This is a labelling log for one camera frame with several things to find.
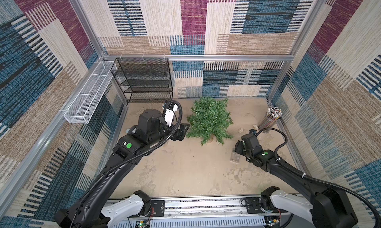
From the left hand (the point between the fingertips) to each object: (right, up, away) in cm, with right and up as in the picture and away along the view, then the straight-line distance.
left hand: (182, 122), depth 65 cm
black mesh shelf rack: (-31, +28, +45) cm, 62 cm away
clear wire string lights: (+37, -8, +35) cm, 51 cm away
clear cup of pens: (+51, +3, +22) cm, 56 cm away
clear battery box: (+29, -22, +23) cm, 43 cm away
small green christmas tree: (+14, +1, +8) cm, 16 cm away
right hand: (+33, -16, +22) cm, 43 cm away
